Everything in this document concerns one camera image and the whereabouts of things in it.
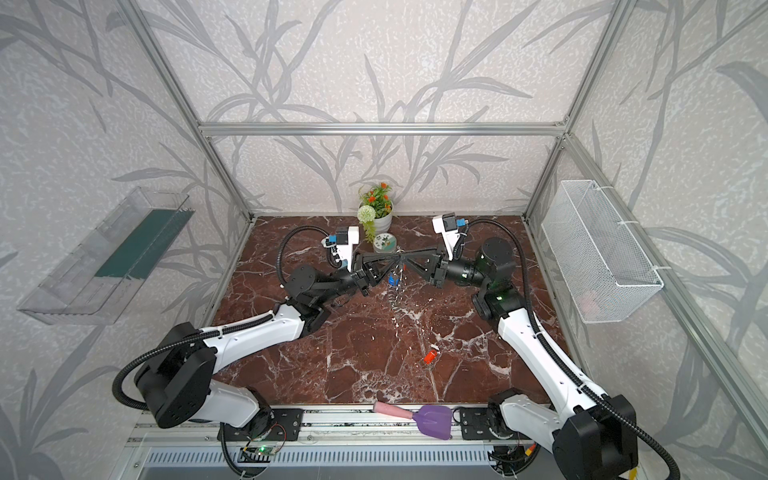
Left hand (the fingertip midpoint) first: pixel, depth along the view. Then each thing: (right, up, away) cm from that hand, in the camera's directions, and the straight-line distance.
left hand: (401, 257), depth 63 cm
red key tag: (+8, -30, +22) cm, 38 cm away
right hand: (+1, +1, +2) cm, 2 cm away
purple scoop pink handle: (+8, -42, +12) cm, 44 cm away
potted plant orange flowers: (-10, +14, +41) cm, 45 cm away
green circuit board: (-35, -48, +9) cm, 61 cm away
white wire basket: (+42, -3, -1) cm, 43 cm away
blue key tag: (-2, -5, 0) cm, 6 cm away
